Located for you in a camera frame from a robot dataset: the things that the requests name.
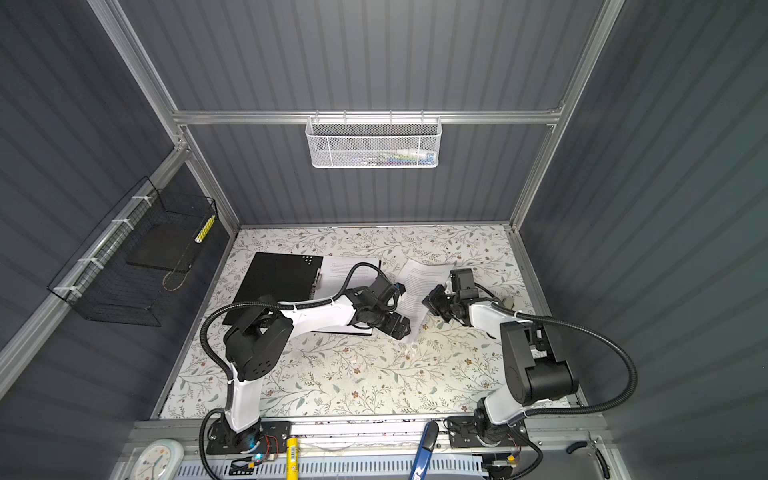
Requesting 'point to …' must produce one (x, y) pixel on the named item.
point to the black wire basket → (102, 285)
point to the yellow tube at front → (292, 458)
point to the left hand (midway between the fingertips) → (401, 326)
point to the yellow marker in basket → (205, 229)
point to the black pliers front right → (592, 442)
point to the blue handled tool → (425, 451)
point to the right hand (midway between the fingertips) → (425, 301)
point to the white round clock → (159, 460)
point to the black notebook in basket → (171, 244)
